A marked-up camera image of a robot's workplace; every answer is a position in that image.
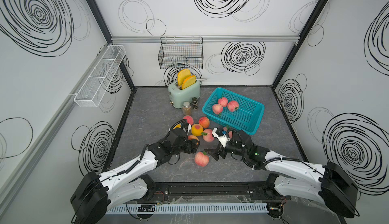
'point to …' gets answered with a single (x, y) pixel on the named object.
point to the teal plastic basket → (247, 117)
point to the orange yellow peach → (191, 137)
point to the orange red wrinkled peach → (204, 121)
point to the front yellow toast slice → (188, 81)
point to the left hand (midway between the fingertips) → (195, 142)
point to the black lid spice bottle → (195, 103)
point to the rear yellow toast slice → (182, 75)
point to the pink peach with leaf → (207, 135)
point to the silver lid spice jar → (186, 109)
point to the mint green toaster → (178, 96)
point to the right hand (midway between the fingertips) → (209, 143)
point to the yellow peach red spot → (196, 129)
